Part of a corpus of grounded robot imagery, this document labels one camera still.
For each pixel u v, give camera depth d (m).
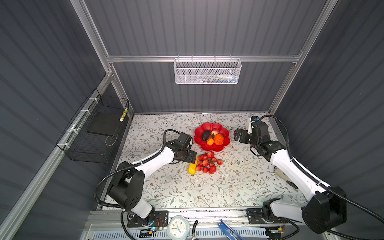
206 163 0.87
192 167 0.88
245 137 0.74
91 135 0.72
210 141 0.99
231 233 0.69
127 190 0.45
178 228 0.68
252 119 0.73
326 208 0.39
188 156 0.79
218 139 0.97
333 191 0.40
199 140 1.02
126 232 0.68
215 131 1.05
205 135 1.02
